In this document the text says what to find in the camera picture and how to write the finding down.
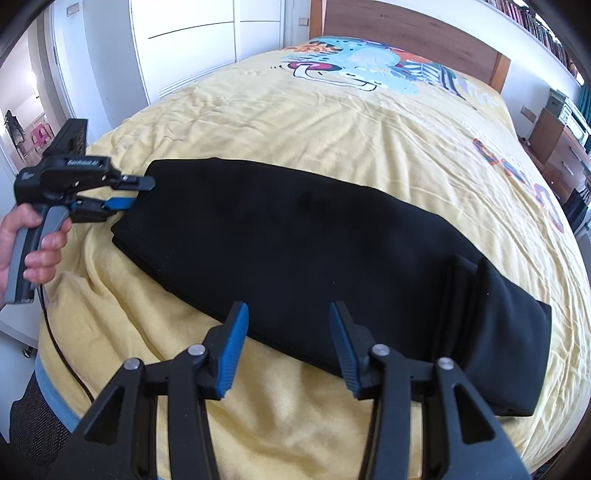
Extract black cable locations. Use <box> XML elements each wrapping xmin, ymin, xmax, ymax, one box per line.
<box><xmin>39</xmin><ymin>282</ymin><xmax>97</xmax><ymax>403</ymax></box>

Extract wooden dresser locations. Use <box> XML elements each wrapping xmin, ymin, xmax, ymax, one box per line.
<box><xmin>529</xmin><ymin>108</ymin><xmax>591</xmax><ymax>204</ymax></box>

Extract black pants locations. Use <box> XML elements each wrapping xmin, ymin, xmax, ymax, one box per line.
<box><xmin>111</xmin><ymin>157</ymin><xmax>553</xmax><ymax>417</ymax></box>

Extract dark knit garment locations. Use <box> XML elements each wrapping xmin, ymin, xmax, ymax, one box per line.
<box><xmin>9</xmin><ymin>374</ymin><xmax>81</xmax><ymax>480</ymax></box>

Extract black bag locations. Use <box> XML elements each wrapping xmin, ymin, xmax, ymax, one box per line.
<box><xmin>561</xmin><ymin>187</ymin><xmax>591</xmax><ymax>232</ymax></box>

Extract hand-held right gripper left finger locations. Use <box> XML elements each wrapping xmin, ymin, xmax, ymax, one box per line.
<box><xmin>69</xmin><ymin>301</ymin><xmax>250</xmax><ymax>480</ymax></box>

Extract person's left hand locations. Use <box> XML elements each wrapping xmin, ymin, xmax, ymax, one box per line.
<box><xmin>0</xmin><ymin>203</ymin><xmax>73</xmax><ymax>289</ymax></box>

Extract yellow printed blanket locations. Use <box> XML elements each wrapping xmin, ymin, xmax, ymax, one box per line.
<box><xmin>39</xmin><ymin>36</ymin><xmax>583</xmax><ymax>480</ymax></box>

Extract white wardrobe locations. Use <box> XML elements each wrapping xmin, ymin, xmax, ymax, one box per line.
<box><xmin>48</xmin><ymin>0</ymin><xmax>296</xmax><ymax>125</ymax></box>

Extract wooden headboard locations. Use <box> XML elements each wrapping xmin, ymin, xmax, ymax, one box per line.
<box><xmin>309</xmin><ymin>0</ymin><xmax>511</xmax><ymax>93</ymax></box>

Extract white printer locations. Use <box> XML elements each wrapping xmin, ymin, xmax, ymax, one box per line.
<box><xmin>547</xmin><ymin>89</ymin><xmax>591</xmax><ymax>153</ymax></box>

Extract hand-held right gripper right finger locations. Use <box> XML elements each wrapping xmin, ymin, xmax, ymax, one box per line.
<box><xmin>329</xmin><ymin>301</ymin><xmax>532</xmax><ymax>480</ymax></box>

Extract black clothes stand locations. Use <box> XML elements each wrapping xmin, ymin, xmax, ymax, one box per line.
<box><xmin>4</xmin><ymin>110</ymin><xmax>26</xmax><ymax>158</ymax></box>

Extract teal curtain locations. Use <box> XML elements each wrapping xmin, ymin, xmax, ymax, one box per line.
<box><xmin>575</xmin><ymin>85</ymin><xmax>591</xmax><ymax>125</ymax></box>

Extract row of books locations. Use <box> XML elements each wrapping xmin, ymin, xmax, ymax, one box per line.
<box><xmin>485</xmin><ymin>0</ymin><xmax>580</xmax><ymax>77</ymax></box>

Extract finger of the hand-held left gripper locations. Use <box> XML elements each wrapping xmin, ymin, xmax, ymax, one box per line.
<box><xmin>69</xmin><ymin>195</ymin><xmax>139</xmax><ymax>219</ymax></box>
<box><xmin>108</xmin><ymin>173</ymin><xmax>156</xmax><ymax>192</ymax></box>

